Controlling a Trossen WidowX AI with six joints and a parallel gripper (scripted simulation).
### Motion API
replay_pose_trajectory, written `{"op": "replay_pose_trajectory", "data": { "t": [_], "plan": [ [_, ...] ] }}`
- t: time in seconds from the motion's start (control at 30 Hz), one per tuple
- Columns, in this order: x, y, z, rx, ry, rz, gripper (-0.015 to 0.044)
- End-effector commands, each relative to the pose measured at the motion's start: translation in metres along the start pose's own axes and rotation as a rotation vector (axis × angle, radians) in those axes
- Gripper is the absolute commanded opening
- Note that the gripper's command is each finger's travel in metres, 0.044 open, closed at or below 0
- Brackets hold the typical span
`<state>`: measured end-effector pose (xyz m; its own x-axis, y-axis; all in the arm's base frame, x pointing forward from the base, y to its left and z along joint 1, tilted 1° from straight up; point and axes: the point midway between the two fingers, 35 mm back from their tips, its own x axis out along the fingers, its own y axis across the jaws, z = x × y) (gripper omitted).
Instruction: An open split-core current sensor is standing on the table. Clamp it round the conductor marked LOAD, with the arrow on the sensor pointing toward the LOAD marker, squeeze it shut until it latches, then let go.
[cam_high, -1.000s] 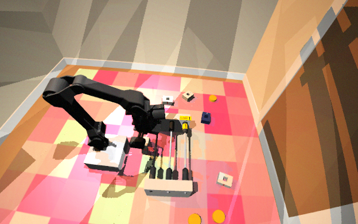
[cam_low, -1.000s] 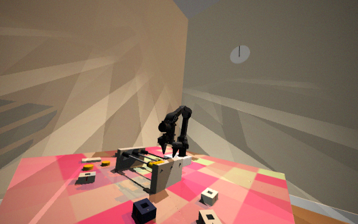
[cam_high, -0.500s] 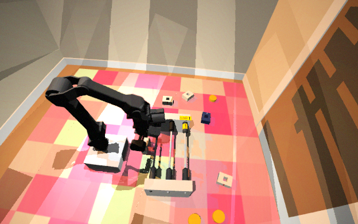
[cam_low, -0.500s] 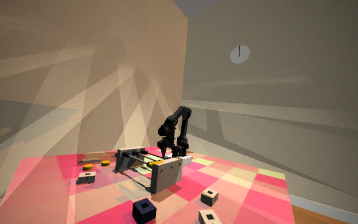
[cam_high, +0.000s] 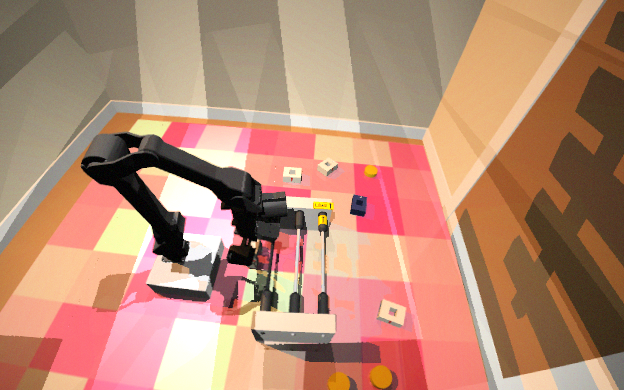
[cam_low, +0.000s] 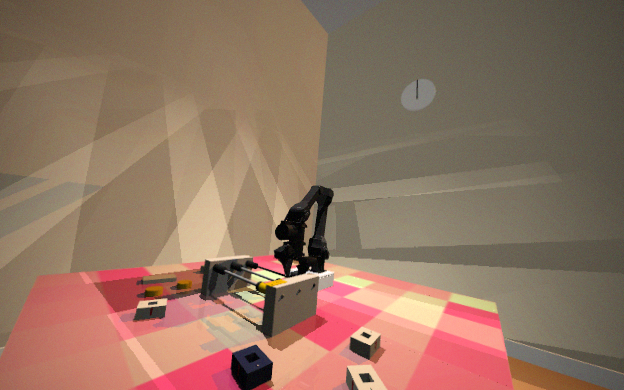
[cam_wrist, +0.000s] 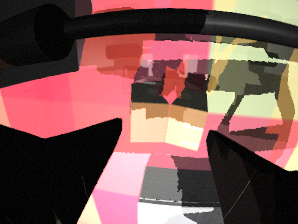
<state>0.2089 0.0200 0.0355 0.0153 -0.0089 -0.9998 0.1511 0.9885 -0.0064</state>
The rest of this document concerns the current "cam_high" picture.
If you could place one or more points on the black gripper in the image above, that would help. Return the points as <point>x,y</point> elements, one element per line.
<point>242,254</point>

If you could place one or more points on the orange round disc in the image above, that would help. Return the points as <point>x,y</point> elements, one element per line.
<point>338,381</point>
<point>371,171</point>
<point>380,377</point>

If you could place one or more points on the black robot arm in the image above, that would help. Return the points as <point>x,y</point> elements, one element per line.
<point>109,162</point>

